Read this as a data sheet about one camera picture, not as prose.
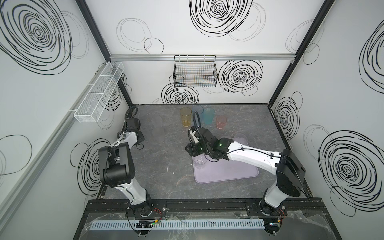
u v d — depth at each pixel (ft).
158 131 3.17
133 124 2.48
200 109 3.24
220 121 3.44
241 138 3.17
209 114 3.69
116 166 1.57
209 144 2.00
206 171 2.84
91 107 2.37
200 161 2.92
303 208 2.47
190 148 2.28
